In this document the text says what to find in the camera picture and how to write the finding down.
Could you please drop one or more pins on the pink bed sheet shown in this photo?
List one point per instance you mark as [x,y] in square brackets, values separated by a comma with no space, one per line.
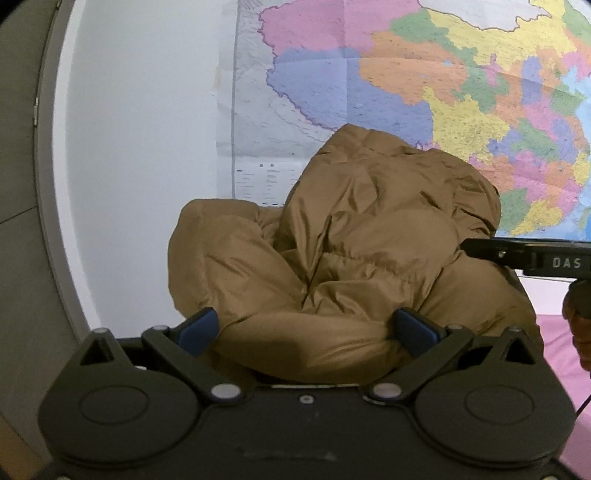
[547,296]

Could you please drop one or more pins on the person's right hand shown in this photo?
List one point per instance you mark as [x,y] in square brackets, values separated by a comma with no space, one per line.
[576,310]

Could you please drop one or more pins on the colourful wall map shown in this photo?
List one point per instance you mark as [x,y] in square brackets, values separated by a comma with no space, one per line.
[503,85]

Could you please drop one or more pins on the brown puffer jacket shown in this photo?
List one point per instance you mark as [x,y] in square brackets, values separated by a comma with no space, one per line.
[307,292]

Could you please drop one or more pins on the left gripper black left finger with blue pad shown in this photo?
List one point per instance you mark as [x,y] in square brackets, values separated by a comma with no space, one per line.
[175,350]

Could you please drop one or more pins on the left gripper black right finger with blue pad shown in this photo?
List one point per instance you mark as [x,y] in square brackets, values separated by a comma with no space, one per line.
[431,347]

